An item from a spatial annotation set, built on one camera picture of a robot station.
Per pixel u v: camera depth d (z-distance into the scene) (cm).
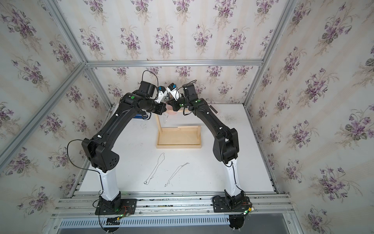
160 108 72
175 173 84
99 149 46
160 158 91
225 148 56
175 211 73
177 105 78
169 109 82
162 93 73
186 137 102
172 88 75
